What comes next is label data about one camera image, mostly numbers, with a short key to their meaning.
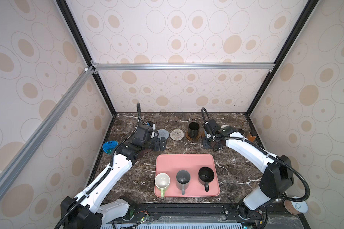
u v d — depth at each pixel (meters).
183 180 0.83
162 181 0.83
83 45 0.81
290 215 0.73
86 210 0.37
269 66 0.92
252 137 0.97
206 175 0.84
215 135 0.60
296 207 0.71
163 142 0.69
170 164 0.91
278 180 0.44
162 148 0.68
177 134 1.06
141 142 0.56
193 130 0.98
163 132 1.06
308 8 0.69
